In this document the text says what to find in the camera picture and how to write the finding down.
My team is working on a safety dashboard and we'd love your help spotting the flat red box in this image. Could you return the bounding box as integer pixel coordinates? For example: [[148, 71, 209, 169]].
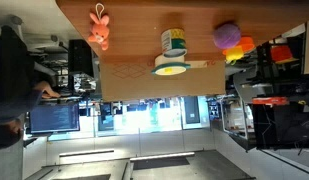
[[251, 96, 290, 107]]

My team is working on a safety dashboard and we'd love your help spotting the white metal shelf cabinet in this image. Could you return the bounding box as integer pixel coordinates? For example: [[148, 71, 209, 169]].
[[219, 95, 256, 143]]

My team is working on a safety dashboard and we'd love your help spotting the yellow green corn can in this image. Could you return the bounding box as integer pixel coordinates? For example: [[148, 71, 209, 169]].
[[160, 28, 188, 58]]

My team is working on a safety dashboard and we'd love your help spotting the computer monitor with dark screen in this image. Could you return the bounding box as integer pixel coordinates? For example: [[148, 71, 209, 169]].
[[29, 103, 81, 135]]

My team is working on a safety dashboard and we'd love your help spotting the brown cardboard box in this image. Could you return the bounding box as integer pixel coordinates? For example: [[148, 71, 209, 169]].
[[99, 60, 227, 103]]

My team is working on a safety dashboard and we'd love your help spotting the person in dark shirt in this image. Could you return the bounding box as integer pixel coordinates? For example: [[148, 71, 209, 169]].
[[0, 24, 62, 150]]

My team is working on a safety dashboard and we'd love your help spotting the pink bunny plush toy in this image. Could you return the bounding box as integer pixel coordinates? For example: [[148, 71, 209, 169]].
[[87, 3, 111, 52]]

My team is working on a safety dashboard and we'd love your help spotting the purple round plush toy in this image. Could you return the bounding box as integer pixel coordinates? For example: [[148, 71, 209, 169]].
[[212, 22, 242, 50]]

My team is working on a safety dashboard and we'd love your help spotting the white bowl with teal rim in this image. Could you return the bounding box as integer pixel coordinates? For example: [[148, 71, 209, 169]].
[[151, 54, 192, 77]]

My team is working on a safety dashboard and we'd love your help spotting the black computer tower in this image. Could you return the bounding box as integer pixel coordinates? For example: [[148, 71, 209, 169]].
[[68, 39, 95, 78]]

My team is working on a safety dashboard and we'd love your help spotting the yellow plastic toy cup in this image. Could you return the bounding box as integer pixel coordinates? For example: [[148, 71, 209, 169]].
[[224, 45, 245, 65]]

